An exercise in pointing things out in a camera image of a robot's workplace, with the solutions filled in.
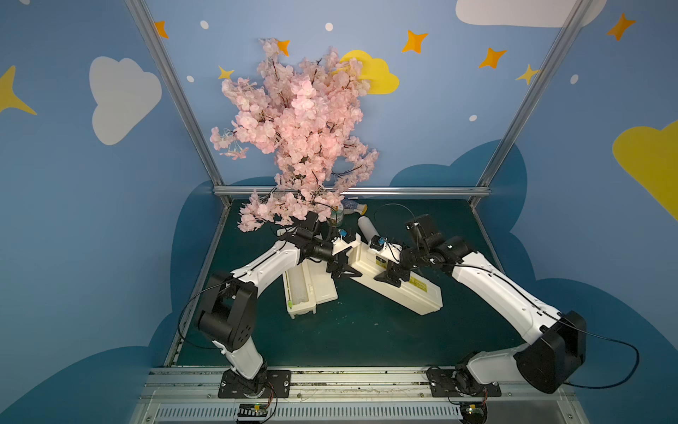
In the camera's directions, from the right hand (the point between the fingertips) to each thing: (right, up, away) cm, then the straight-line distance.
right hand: (385, 259), depth 79 cm
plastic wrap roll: (-28, -12, +7) cm, 31 cm away
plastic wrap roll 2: (-3, +9, +29) cm, 31 cm away
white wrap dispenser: (+10, -11, 0) cm, 15 cm away
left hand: (-7, 0, +2) cm, 7 cm away
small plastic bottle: (-9, +19, +40) cm, 45 cm away
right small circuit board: (+24, -43, -6) cm, 49 cm away
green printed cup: (-15, +14, +32) cm, 38 cm away
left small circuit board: (-38, -42, -6) cm, 57 cm away
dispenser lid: (-20, -10, +7) cm, 24 cm away
